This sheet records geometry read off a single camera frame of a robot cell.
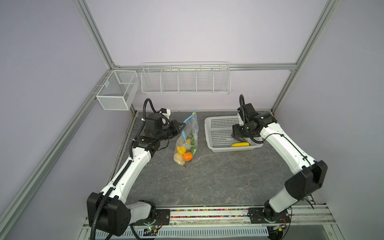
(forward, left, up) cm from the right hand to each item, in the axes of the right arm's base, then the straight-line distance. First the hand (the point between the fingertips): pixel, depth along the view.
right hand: (239, 133), depth 81 cm
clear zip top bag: (-1, +30, -11) cm, 32 cm away
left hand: (-2, +28, +9) cm, 29 cm away
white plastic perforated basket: (+18, +8, -20) cm, 28 cm away
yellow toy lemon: (-3, +33, -13) cm, 36 cm away
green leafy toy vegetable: (-5, +25, -5) cm, 26 cm away
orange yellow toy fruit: (-10, +27, +8) cm, 30 cm away
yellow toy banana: (+2, -4, -16) cm, 16 cm away
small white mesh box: (+37, +79, +2) cm, 87 cm away
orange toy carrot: (-8, +29, -12) cm, 32 cm away
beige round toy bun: (-8, +34, -14) cm, 38 cm away
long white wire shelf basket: (+39, +31, +11) cm, 50 cm away
